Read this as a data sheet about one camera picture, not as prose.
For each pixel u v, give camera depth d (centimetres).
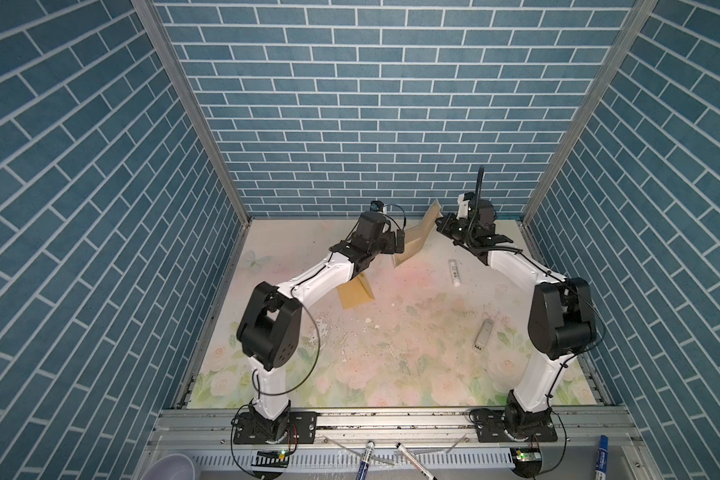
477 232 74
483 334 87
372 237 70
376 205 79
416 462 69
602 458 69
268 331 48
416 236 106
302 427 74
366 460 68
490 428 73
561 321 50
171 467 65
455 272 102
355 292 99
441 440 74
